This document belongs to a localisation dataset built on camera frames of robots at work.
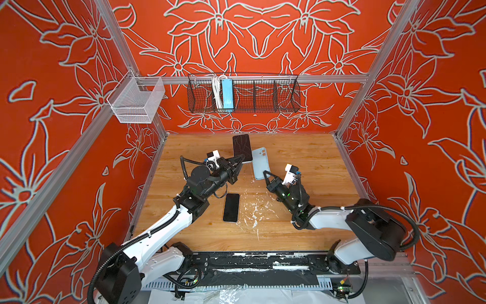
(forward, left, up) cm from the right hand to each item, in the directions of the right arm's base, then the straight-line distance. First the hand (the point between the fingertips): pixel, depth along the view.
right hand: (260, 172), depth 79 cm
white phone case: (+6, -1, -1) cm, 6 cm away
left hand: (-3, +7, +16) cm, 17 cm away
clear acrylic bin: (+38, +62, +12) cm, 74 cm away
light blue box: (+35, +14, +15) cm, 41 cm away
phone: (+1, +8, +15) cm, 17 cm away
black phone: (-8, +13, -18) cm, 24 cm away
